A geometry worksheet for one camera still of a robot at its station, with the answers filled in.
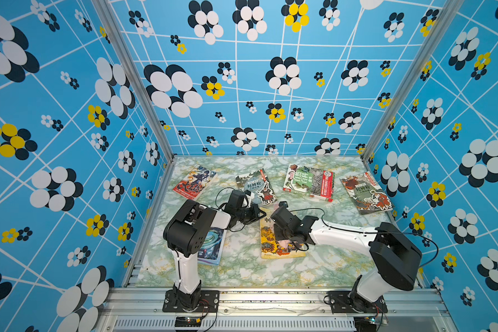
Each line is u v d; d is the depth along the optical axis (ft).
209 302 2.39
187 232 1.67
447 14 2.25
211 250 2.79
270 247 2.82
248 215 2.79
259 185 3.47
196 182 3.55
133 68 2.76
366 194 3.36
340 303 2.35
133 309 2.38
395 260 1.44
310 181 3.45
